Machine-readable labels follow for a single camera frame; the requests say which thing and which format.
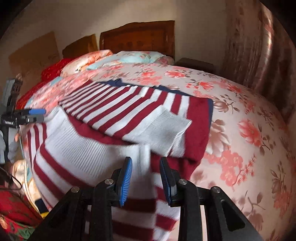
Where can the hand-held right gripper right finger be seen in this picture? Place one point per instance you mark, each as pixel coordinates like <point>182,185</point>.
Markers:
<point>165,180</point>

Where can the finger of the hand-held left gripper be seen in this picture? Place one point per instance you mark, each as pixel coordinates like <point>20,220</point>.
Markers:
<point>34,111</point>
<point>32,119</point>

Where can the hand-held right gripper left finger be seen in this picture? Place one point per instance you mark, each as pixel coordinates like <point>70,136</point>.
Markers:
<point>126,180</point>

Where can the red white striped sweater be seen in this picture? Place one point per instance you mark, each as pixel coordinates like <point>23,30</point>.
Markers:
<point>129,120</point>

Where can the red patterned blanket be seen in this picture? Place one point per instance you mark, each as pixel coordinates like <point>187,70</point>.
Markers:
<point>53,71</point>

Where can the brown cardboard sheet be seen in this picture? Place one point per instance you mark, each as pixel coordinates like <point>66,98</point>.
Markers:
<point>34,55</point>

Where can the pink floral pillow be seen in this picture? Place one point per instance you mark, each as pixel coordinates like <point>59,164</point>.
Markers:
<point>85,61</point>

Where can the small wooden headboard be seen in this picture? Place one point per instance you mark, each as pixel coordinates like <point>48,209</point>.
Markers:
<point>79,46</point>

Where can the pink floral bed sheet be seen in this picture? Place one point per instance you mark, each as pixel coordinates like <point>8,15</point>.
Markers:
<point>242,139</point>

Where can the red green floral cloth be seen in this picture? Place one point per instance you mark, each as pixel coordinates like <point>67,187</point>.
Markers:
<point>13,213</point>

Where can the light blue floral pillow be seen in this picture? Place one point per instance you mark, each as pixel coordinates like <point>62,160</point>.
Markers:
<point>134,57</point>

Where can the dark wooden nightstand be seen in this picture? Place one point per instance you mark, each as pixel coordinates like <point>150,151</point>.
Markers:
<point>196,66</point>

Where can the large wooden headboard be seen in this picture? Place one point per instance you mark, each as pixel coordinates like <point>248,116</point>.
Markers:
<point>138,37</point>

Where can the pink floral curtain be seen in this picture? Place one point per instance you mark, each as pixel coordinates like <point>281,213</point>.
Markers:
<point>254,51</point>

